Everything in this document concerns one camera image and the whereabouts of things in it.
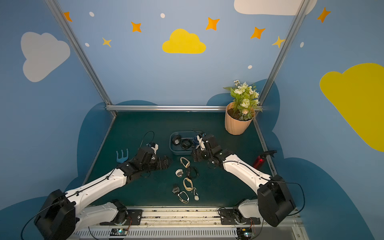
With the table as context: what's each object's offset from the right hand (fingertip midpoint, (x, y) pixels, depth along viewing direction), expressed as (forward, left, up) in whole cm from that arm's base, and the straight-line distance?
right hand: (200, 150), depth 86 cm
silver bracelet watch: (-24, +8, -11) cm, 28 cm away
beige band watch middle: (-19, +6, -10) cm, 23 cm away
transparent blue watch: (+14, +3, -12) cm, 18 cm away
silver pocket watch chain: (-23, +1, -11) cm, 26 cm away
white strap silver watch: (-11, +11, -8) cm, 18 cm away
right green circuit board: (-37, -24, -13) cm, 46 cm away
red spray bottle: (-2, -36, -4) cm, 36 cm away
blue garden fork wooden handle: (-3, +50, -12) cm, 51 cm away
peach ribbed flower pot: (+21, -24, -3) cm, 32 cm away
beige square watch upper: (-3, +9, -11) cm, 15 cm away
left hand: (-8, +17, -1) cm, 19 cm away
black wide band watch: (+9, +9, -9) cm, 16 cm away
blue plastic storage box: (+6, +15, -13) cm, 21 cm away
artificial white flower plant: (+27, -27, +15) cm, 41 cm away
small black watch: (-21, +12, -8) cm, 26 cm away
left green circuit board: (-41, +38, -12) cm, 57 cm away
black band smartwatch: (+12, +17, -9) cm, 23 cm away
